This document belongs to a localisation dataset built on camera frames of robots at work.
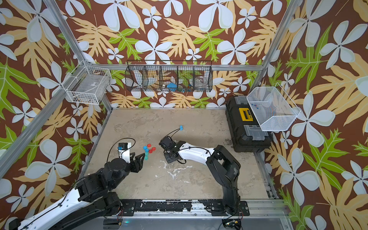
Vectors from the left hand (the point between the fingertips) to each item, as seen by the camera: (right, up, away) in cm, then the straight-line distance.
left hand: (142, 153), depth 72 cm
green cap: (-4, -6, +24) cm, 25 cm away
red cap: (-3, 0, +26) cm, 27 cm away
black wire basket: (+11, +48, +25) cm, 56 cm away
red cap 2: (-1, -4, +24) cm, 24 cm away
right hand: (+13, -6, +19) cm, 23 cm away
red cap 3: (0, -2, +25) cm, 26 cm away
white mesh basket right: (+74, +24, +11) cm, 79 cm away
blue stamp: (+20, +12, +34) cm, 41 cm away
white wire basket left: (-36, +38, +14) cm, 55 cm away
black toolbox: (+59, +11, +13) cm, 61 cm away
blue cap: (-4, -3, +24) cm, 24 cm away
